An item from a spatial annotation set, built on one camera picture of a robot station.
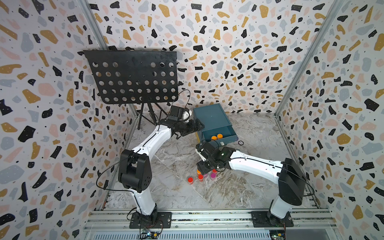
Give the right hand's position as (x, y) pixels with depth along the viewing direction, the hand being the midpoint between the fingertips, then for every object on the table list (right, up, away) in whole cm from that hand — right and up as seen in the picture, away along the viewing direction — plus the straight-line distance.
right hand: (201, 166), depth 82 cm
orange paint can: (+10, +16, +3) cm, 20 cm away
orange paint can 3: (+7, +16, +3) cm, 17 cm away
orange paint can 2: (-2, -1, -6) cm, 6 cm away
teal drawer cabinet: (+8, +23, +5) cm, 25 cm away
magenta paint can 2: (+7, -7, +5) cm, 11 cm away
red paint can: (-1, -7, +4) cm, 8 cm away
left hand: (-1, +21, +4) cm, 21 cm away
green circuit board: (-24, -29, -12) cm, 40 cm away
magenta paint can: (+2, -7, +6) cm, 9 cm away
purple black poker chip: (+28, +11, +24) cm, 38 cm away
